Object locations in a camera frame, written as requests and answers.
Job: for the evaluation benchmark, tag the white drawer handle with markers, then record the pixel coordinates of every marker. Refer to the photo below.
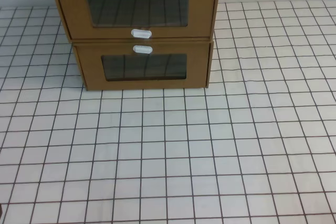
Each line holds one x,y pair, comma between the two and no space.
139,49
139,33

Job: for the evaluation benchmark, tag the cardboard shoebox drawer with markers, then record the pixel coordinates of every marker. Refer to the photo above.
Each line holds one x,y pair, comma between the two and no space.
115,19

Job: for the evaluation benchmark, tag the lower cardboard shoebox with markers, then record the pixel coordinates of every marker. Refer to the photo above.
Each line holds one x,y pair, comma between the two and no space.
171,65

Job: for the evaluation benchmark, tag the white grid tablecloth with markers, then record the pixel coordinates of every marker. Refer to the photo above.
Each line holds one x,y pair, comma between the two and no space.
256,146

